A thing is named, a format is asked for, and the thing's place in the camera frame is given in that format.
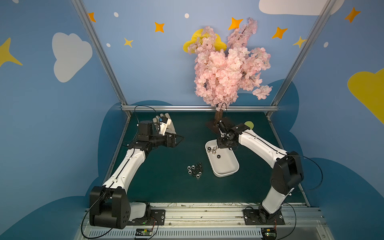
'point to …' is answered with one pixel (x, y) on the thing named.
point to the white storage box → (223, 161)
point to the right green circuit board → (269, 233)
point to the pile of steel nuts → (196, 170)
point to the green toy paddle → (249, 124)
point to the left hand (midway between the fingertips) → (178, 134)
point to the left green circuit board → (144, 232)
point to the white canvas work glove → (171, 128)
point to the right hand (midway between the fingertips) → (223, 143)
